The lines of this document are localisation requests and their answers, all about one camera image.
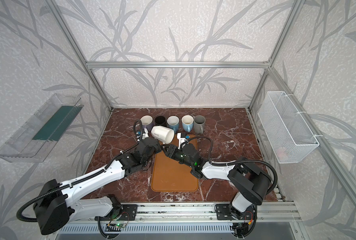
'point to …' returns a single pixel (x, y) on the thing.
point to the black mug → (160, 120)
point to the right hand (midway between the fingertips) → (162, 143)
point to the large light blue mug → (187, 122)
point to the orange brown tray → (168, 174)
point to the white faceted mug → (163, 134)
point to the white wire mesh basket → (291, 140)
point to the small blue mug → (173, 122)
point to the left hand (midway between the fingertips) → (162, 136)
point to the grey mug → (199, 121)
